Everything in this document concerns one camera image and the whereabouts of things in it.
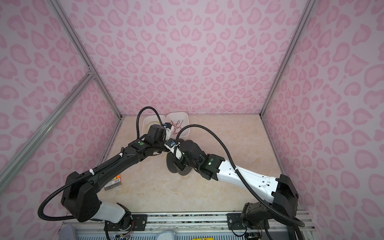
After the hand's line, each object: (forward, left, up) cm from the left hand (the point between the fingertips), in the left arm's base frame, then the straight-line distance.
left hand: (178, 141), depth 82 cm
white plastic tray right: (+34, +7, -16) cm, 38 cm away
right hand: (-10, +1, +6) cm, 11 cm away
